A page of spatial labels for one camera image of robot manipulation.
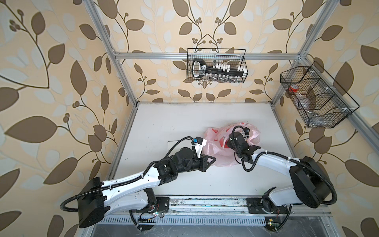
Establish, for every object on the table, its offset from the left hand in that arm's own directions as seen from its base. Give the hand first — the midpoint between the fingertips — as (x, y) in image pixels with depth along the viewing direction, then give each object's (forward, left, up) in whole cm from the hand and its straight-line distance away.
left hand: (218, 160), depth 67 cm
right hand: (+19, -12, -15) cm, 27 cm away
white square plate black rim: (+8, +17, 0) cm, 18 cm away
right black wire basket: (+26, -52, +12) cm, 60 cm away
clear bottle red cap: (+32, -50, +8) cm, 59 cm away
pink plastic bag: (+19, -2, -14) cm, 23 cm away
